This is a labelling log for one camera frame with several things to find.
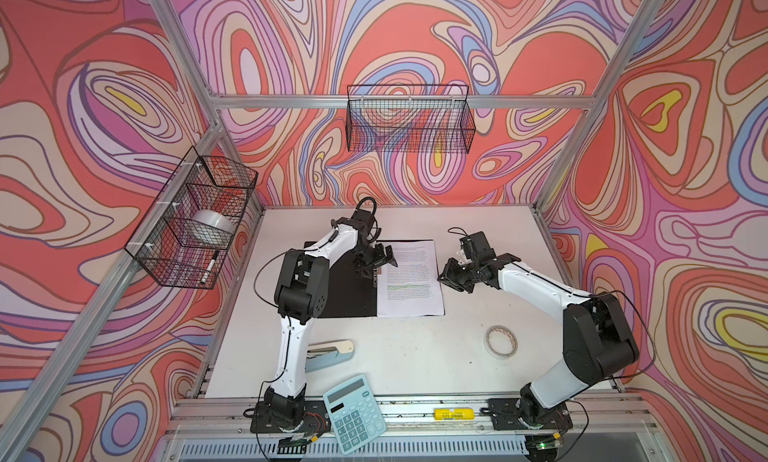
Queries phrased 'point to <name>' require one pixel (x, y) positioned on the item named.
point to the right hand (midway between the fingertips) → (441, 284)
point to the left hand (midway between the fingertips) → (389, 266)
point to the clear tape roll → (491, 351)
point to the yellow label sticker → (448, 414)
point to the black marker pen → (216, 254)
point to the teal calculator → (353, 413)
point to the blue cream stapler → (322, 355)
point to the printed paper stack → (414, 287)
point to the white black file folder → (351, 292)
